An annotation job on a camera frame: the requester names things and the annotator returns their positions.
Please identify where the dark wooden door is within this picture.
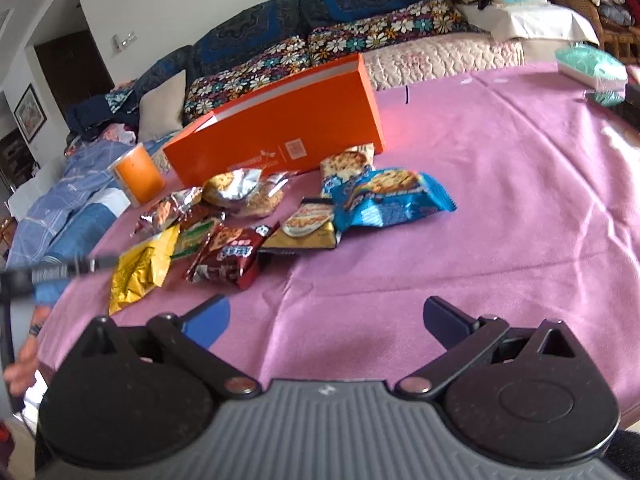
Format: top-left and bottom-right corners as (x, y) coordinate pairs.
(34, 30), (115, 107)

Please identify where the orange cup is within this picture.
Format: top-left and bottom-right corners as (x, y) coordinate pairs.
(107, 143), (166, 207)

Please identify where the green snack packet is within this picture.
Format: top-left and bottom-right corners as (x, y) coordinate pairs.
(172, 217), (222, 261)

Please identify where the long black box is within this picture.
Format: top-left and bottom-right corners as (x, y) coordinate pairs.
(622, 82), (640, 129)

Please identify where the wicker chair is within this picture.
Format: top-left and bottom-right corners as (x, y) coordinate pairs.
(537, 0), (640, 66)

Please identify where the clear nut packet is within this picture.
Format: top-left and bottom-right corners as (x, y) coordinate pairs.
(245, 172), (299, 219)

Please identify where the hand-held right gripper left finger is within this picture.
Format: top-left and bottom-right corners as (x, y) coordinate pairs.
(82, 294), (262, 401)

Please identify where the blue cookie packet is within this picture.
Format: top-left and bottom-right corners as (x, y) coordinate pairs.
(332, 169), (457, 234)

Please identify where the white cloth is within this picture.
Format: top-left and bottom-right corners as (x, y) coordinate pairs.
(7, 160), (71, 222)

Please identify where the beige pillow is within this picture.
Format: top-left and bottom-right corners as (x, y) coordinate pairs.
(137, 70), (187, 143)

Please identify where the dark blue patterned sofa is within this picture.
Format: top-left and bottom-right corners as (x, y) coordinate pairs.
(67, 0), (526, 146)

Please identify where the blue plaid blanket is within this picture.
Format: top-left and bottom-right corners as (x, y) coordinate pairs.
(7, 137), (132, 261)

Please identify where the green tissue pack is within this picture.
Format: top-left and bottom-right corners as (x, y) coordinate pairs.
(555, 44), (629, 92)

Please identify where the dark red snack packet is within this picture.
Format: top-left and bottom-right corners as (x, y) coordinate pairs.
(186, 222), (280, 291)

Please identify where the black gold snack packet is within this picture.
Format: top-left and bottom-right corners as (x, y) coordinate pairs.
(260, 199), (342, 252)

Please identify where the person's left hand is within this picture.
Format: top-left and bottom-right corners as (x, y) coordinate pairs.
(2, 342), (42, 397)

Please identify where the floral cushion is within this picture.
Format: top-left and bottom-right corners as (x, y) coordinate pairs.
(307, 0), (468, 67)
(182, 35), (311, 123)

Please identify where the blue striped sheet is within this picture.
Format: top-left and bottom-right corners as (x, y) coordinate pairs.
(37, 187), (132, 307)

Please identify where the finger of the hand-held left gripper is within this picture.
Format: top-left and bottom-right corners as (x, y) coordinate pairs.
(70, 254), (119, 277)

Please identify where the silver red snack packet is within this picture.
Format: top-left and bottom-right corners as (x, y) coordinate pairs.
(132, 187), (204, 236)

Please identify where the orange cardboard box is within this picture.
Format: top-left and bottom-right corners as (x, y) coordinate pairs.
(163, 53), (387, 188)

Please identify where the dark cabinet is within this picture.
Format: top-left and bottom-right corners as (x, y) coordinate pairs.
(0, 127), (37, 189)

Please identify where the pink tablecloth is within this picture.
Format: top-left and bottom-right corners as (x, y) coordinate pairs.
(37, 60), (640, 411)

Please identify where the pile of dark clothes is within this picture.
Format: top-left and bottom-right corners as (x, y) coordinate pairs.
(65, 80), (142, 143)

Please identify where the white cookie packet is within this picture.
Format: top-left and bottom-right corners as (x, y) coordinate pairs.
(320, 143), (376, 197)

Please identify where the yellow foil snack packet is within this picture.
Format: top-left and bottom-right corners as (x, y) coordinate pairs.
(109, 225), (181, 315)

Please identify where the small framed picture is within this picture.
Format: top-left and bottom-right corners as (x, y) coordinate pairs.
(14, 83), (48, 143)

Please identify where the cream quilted sofa cover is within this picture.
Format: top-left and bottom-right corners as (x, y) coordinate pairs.
(160, 35), (526, 161)

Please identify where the white paper bundle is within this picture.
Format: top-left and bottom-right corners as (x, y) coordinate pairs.
(457, 2), (601, 44)

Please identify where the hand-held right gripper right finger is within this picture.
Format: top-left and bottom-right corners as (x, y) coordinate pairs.
(395, 296), (581, 400)

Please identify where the silver yellow snack packet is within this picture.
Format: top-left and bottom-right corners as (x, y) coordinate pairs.
(202, 169), (263, 209)

